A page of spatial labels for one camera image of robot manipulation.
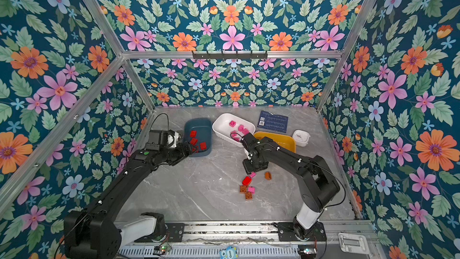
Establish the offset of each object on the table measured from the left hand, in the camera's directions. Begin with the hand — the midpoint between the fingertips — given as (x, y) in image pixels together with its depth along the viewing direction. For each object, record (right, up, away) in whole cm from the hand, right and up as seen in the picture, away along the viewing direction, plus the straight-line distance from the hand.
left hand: (194, 150), depth 81 cm
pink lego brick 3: (+16, +12, +28) cm, 35 cm away
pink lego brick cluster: (+18, +5, +22) cm, 29 cm away
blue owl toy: (+18, -38, -13) cm, 44 cm away
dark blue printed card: (+42, +13, +30) cm, 53 cm away
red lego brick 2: (-7, +7, +24) cm, 26 cm away
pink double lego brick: (+22, +9, +26) cm, 35 cm away
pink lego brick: (+27, -19, +2) cm, 33 cm away
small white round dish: (+56, +5, +20) cm, 60 cm away
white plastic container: (+16, +9, +27) cm, 33 cm away
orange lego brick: (+23, -20, +4) cm, 31 cm away
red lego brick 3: (+25, -16, +5) cm, 30 cm away
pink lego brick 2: (+28, -14, +7) cm, 32 cm away
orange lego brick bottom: (+25, -21, +1) cm, 33 cm away
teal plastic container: (-5, +7, +26) cm, 28 cm away
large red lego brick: (-6, +2, +20) cm, 21 cm away
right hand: (+29, -9, +6) cm, 31 cm away
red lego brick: (-1, -1, +23) cm, 23 cm away
